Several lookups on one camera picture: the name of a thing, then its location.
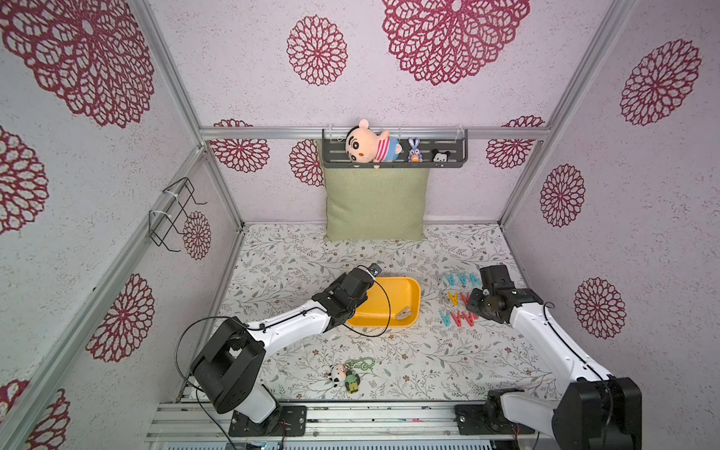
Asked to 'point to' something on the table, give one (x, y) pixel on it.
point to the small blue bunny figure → (415, 156)
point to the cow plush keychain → (337, 374)
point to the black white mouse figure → (440, 158)
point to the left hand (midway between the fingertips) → (348, 280)
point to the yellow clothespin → (455, 299)
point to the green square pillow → (370, 204)
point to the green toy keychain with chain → (352, 380)
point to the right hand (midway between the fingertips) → (474, 301)
